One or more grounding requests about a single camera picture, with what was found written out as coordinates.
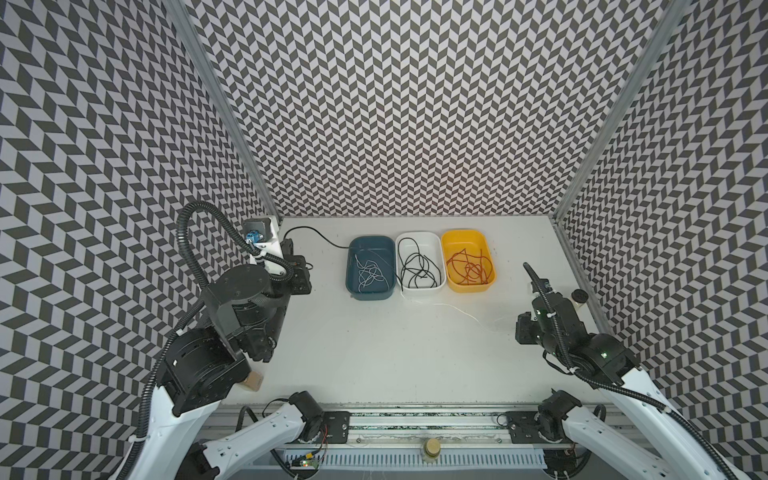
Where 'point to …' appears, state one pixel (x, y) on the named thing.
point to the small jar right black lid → (579, 295)
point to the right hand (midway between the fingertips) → (523, 315)
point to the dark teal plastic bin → (382, 246)
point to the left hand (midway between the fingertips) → (293, 243)
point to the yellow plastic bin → (472, 240)
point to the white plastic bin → (432, 246)
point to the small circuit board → (305, 462)
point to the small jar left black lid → (253, 381)
